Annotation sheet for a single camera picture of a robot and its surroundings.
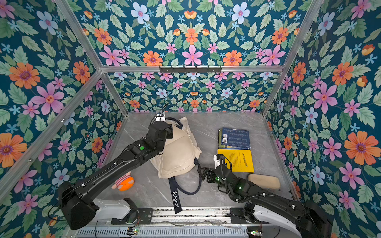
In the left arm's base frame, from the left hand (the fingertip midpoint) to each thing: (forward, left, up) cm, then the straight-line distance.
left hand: (168, 122), depth 75 cm
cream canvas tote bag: (-7, -2, -27) cm, 28 cm away
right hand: (-18, -17, -19) cm, 32 cm away
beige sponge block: (-25, -51, -28) cm, 63 cm away
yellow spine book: (-13, -40, -24) cm, 48 cm away
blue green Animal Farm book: (-1, -29, -26) cm, 39 cm away
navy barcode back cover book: (+2, -40, -23) cm, 46 cm away
